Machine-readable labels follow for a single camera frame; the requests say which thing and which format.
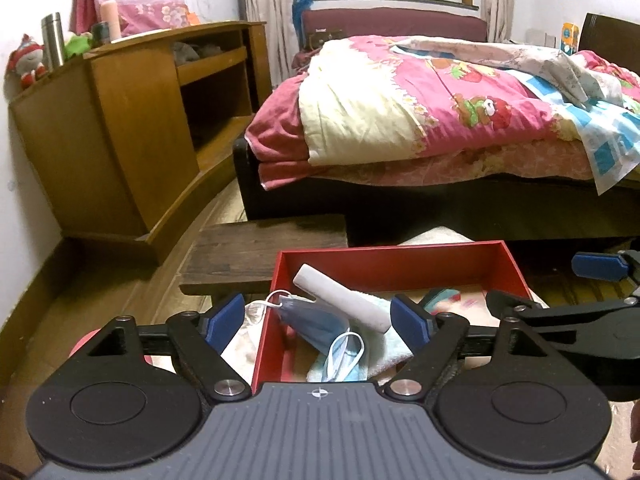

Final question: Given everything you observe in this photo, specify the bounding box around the white foam block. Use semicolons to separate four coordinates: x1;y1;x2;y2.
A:
293;263;392;334

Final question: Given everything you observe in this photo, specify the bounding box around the blue face mask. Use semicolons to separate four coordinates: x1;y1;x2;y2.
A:
266;289;349;354
321;330;367;382

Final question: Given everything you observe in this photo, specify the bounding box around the pink pig plush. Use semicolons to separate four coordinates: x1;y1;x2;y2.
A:
423;286;498;327

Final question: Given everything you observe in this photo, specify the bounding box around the floral satin tablecloth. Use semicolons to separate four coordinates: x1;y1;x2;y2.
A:
400;226;472;246

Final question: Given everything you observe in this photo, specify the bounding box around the dark wooden stool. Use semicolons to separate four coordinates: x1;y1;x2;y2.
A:
179;214;347;298

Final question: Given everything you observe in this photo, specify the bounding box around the red cardboard box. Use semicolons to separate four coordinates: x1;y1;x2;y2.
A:
252;240;532;390

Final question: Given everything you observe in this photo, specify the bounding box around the blue white patchwork sheet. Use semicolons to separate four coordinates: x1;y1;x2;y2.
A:
506;70;639;195

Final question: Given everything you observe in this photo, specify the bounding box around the wooden cabinet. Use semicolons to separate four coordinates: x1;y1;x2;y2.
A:
9;21;271;263

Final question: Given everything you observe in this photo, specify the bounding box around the pink floral quilt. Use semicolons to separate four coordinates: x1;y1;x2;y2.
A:
244;34;640;192

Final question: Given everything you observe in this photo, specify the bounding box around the dark red headboard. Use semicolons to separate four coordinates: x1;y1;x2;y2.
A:
302;8;488;42

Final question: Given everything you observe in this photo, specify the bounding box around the green plush toy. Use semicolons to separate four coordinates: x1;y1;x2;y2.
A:
64;32;93;60

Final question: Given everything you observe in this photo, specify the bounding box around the red santa doll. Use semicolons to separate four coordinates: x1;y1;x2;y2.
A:
6;34;47;90

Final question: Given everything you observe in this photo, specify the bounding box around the steel thermos bottle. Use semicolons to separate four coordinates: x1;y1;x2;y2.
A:
41;12;65;70

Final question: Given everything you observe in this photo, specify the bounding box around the pink candle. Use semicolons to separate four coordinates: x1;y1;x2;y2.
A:
100;0;122;42

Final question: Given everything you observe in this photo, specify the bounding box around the pink cloth covered box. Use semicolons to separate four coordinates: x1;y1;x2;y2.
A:
68;0;194;39

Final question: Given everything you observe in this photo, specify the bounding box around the beige curtain left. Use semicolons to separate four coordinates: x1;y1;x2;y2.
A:
244;0;299;87

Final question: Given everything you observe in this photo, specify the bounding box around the black bed frame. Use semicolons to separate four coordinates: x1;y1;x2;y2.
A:
232;138;639;261

